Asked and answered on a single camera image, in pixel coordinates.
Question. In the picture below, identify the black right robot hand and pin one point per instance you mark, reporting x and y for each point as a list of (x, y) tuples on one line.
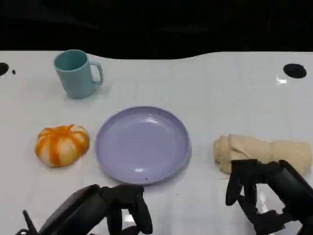
[(291, 186)]

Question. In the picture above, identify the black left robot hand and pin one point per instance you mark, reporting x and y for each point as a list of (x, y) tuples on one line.
[(83, 210)]

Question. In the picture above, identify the beige towel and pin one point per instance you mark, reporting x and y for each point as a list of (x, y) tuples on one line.
[(256, 149)]

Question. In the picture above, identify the orange and white bread roll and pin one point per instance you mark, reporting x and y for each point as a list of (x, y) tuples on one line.
[(61, 147)]

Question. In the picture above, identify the lilac plate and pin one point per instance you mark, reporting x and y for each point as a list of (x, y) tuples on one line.
[(143, 144)]

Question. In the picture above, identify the black table grommet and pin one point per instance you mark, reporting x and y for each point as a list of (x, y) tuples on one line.
[(3, 69), (294, 71)]

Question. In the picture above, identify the pale green mug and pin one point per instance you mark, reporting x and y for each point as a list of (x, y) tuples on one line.
[(77, 80)]

